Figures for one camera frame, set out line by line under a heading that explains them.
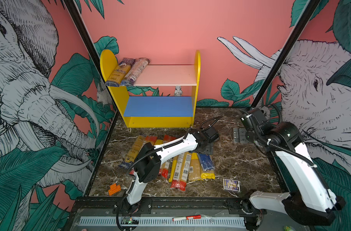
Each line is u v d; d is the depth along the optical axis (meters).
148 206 0.73
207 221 0.70
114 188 0.78
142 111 0.95
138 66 0.82
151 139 0.96
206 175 0.82
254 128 0.42
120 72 0.78
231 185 0.80
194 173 0.84
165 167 0.86
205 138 0.60
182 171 0.82
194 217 0.70
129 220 0.70
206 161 0.84
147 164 0.48
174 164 0.86
